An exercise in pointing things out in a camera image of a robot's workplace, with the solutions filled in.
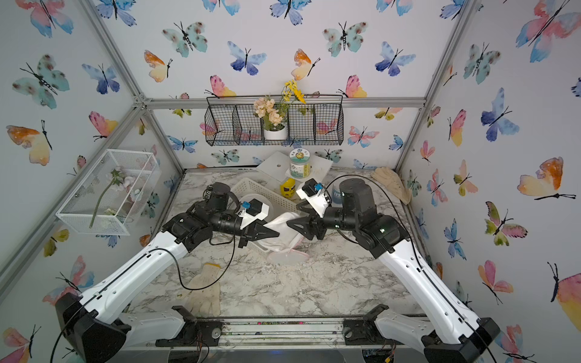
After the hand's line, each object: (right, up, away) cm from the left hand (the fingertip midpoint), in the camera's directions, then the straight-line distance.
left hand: (277, 229), depth 64 cm
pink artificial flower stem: (-53, +15, +10) cm, 56 cm away
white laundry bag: (-10, +8, +36) cm, 38 cm away
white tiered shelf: (-5, +21, +38) cm, 43 cm away
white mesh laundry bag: (+2, -6, +3) cm, 7 cm away
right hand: (+6, +5, -2) cm, 8 cm away
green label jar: (+6, +21, +18) cm, 29 cm away
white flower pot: (-2, +34, +27) cm, 43 cm away
